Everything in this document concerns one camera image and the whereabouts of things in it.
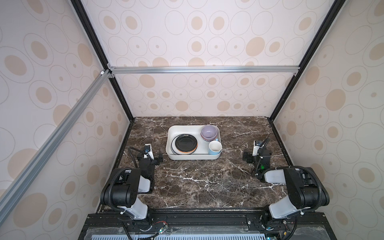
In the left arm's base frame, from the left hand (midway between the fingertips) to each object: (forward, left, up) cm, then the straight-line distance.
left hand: (155, 146), depth 90 cm
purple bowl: (+16, -33, -8) cm, 38 cm away
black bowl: (+7, -18, -7) cm, 20 cm away
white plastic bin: (+2, -28, -10) cm, 30 cm away
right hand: (+2, -61, -6) cm, 61 cm away
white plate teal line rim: (+4, -10, -8) cm, 13 cm away
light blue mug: (+3, -37, -6) cm, 37 cm away
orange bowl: (+2, -18, -8) cm, 20 cm away
